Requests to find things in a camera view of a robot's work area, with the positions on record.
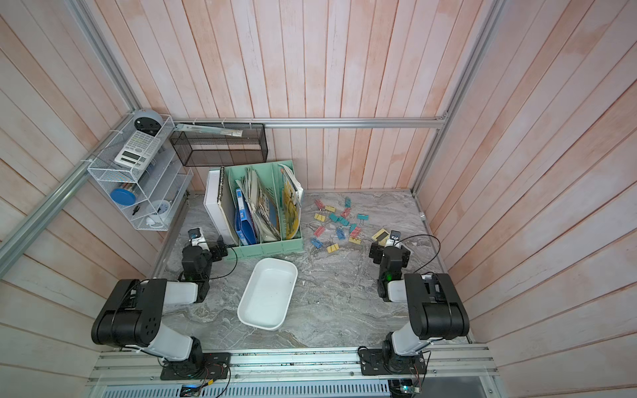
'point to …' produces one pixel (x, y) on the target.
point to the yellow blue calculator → (381, 236)
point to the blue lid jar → (123, 196)
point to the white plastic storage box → (267, 299)
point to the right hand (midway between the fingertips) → (390, 240)
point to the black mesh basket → (220, 143)
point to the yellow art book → (293, 197)
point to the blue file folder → (244, 224)
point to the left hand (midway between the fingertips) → (211, 240)
